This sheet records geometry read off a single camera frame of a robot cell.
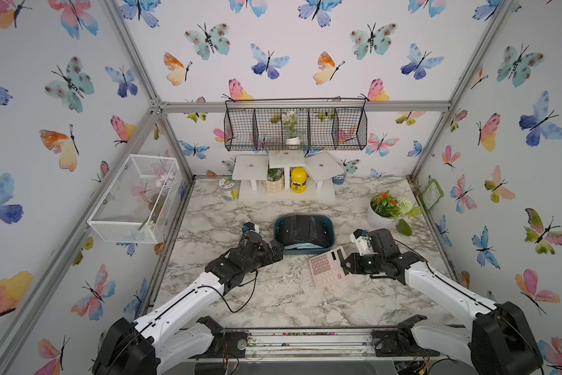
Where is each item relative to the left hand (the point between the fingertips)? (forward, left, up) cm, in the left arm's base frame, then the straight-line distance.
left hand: (277, 248), depth 81 cm
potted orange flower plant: (+17, -42, -1) cm, 45 cm away
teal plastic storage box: (+3, -11, -9) cm, 15 cm away
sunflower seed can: (+34, +22, -6) cm, 41 cm away
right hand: (-3, -24, -5) cm, 24 cm away
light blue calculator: (+5, -10, -8) cm, 13 cm away
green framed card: (+32, -71, -10) cm, 79 cm away
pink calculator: (-4, -18, -7) cm, 20 cm away
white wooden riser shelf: (+36, +11, +2) cm, 38 cm away
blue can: (+41, -29, -9) cm, 51 cm away
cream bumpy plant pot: (+36, +2, -5) cm, 36 cm away
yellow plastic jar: (+35, -9, -3) cm, 37 cm away
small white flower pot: (+45, -6, +21) cm, 50 cm away
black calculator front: (+10, -13, -4) cm, 17 cm away
